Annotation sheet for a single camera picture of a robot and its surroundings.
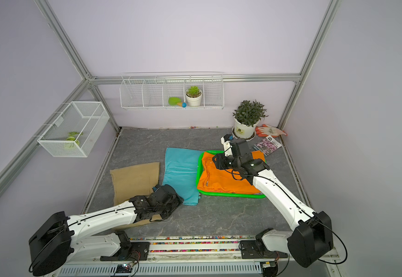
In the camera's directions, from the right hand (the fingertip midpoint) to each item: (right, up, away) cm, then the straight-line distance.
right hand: (216, 157), depth 80 cm
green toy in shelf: (-24, +31, +19) cm, 44 cm away
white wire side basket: (-67, +12, +1) cm, 68 cm away
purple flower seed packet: (+34, +5, +30) cm, 46 cm away
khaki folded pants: (-47, -15, +12) cm, 51 cm away
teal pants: (-20, -11, +17) cm, 28 cm away
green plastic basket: (+2, -18, +3) cm, 18 cm away
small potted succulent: (-12, +32, +11) cm, 36 cm away
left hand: (-17, -23, +2) cm, 29 cm away
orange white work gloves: (+36, +15, +39) cm, 55 cm away
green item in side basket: (-63, +8, -6) cm, 64 cm away
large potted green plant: (+19, +22, +22) cm, 37 cm away
